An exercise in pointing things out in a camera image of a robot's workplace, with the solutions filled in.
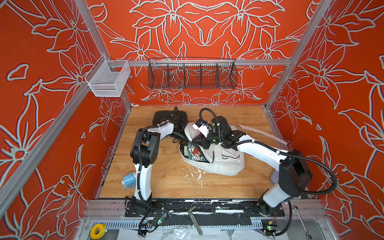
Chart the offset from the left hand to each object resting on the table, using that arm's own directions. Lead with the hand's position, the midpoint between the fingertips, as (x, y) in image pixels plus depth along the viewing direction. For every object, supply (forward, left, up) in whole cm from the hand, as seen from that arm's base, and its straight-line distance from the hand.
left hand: (197, 142), depth 90 cm
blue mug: (-25, +34, +1) cm, 42 cm away
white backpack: (-11, -16, -2) cm, 19 cm away
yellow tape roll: (-46, +44, -7) cm, 64 cm away
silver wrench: (-42, -53, -7) cm, 68 cm away
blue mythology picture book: (-6, +1, -1) cm, 6 cm away
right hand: (-5, +2, +12) cm, 13 cm away
